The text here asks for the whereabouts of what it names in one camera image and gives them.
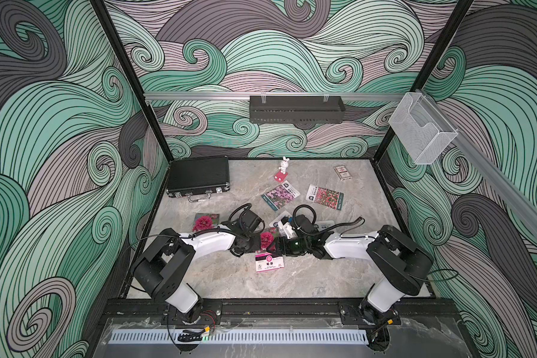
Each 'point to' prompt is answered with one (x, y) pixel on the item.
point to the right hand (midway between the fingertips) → (270, 253)
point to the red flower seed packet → (328, 198)
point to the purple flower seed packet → (281, 195)
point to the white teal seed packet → (324, 224)
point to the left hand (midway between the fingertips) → (258, 245)
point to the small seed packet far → (342, 172)
